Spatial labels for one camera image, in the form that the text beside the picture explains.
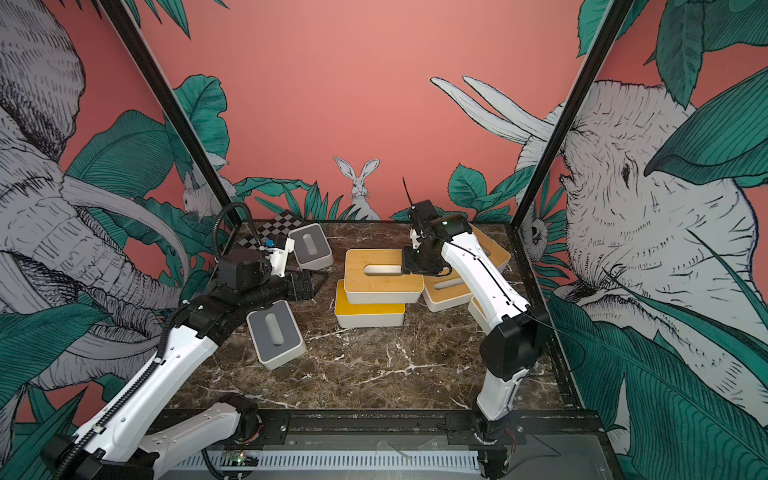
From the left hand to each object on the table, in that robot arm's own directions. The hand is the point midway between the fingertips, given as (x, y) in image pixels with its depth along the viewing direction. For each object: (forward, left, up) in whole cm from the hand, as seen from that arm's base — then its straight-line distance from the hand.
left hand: (318, 271), depth 71 cm
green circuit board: (-35, +20, -28) cm, 48 cm away
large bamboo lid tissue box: (+2, -14, -6) cm, 15 cm away
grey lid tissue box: (-4, +17, -28) cm, 33 cm away
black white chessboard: (+40, +24, -25) cm, 53 cm away
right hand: (+6, -22, -6) cm, 24 cm away
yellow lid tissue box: (-2, -10, -20) cm, 22 cm away
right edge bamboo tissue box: (-1, -45, -24) cm, 51 cm away
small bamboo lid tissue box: (+6, -36, -23) cm, 43 cm away
